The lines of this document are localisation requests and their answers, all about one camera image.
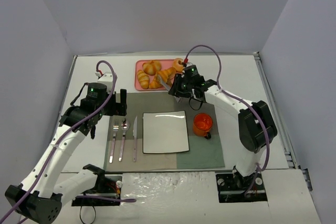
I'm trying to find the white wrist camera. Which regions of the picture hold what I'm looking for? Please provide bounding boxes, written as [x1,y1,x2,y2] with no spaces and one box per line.
[182,59,196,71]
[95,70,114,94]

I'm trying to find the large striped croissant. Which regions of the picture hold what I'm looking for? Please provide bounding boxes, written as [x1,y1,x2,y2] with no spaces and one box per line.
[149,67,176,89]

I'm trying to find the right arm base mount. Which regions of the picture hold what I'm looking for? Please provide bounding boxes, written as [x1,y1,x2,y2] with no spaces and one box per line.
[215,172,268,203]

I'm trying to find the pink serving tray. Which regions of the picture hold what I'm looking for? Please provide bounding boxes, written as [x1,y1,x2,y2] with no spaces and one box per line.
[134,58,185,91]

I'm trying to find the orange mug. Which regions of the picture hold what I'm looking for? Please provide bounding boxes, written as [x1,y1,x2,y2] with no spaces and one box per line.
[193,113,213,140]

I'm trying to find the round pumpkin bread bun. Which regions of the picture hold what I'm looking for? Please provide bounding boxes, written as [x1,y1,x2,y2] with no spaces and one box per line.
[142,60,162,76]

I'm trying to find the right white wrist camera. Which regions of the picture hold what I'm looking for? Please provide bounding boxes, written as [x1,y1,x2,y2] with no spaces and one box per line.
[182,59,196,71]

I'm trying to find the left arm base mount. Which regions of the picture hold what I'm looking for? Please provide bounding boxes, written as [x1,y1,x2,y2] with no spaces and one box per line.
[71,175,122,207]

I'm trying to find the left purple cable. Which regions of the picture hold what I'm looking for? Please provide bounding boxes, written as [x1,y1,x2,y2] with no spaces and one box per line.
[0,61,137,224]

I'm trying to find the pink handled knife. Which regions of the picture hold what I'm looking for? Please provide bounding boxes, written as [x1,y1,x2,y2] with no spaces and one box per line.
[133,116,138,162]

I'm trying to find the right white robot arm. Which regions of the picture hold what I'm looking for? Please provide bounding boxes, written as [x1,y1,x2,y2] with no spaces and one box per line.
[169,65,278,177]

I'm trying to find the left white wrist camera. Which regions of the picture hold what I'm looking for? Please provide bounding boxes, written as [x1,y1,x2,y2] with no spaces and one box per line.
[95,70,114,94]

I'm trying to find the grey green placemat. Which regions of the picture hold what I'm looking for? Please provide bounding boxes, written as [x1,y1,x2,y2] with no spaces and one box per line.
[104,92,225,172]

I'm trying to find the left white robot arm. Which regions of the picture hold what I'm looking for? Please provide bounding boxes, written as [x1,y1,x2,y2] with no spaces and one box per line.
[1,82,127,223]

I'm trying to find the small striped croissant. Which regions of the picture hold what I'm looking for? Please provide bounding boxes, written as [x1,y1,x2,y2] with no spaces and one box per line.
[137,70,150,89]

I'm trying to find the glazed donut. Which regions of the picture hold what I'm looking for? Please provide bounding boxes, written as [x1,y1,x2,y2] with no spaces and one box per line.
[172,58,186,73]

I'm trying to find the purple cable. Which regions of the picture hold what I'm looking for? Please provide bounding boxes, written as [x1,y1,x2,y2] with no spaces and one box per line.
[0,61,137,224]
[183,44,271,196]

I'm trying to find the aluminium frame rail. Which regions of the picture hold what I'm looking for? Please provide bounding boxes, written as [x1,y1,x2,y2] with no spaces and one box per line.
[253,52,313,193]

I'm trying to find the pink handled fork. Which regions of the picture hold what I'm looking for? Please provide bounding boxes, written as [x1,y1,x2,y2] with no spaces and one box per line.
[109,119,119,164]

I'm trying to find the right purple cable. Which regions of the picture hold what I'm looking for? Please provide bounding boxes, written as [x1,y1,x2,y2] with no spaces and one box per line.
[183,44,271,196]

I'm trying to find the metal serving tongs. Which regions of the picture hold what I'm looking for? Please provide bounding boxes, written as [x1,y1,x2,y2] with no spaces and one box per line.
[156,74,181,103]

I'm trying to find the pink handled spoon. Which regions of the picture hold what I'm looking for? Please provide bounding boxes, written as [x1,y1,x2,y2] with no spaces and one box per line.
[119,118,130,162]

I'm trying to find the white square plate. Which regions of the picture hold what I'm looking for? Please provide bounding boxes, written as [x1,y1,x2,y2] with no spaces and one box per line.
[142,110,190,154]

